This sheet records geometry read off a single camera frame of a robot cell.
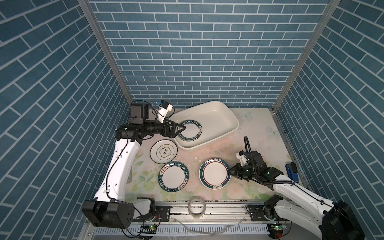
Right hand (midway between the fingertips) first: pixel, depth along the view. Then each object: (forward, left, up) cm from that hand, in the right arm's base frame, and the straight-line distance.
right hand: (226, 170), depth 81 cm
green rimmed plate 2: (-3, +29, -7) cm, 30 cm away
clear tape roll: (-22, +14, -4) cm, 27 cm away
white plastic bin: (+37, +14, -4) cm, 40 cm away
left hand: (+9, +25, +26) cm, 37 cm away
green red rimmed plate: (-2, +7, -3) cm, 7 cm away
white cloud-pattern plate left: (+12, +39, -7) cm, 41 cm away
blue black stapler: (+4, -39, -5) cm, 39 cm away
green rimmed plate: (+31, +22, -6) cm, 38 cm away
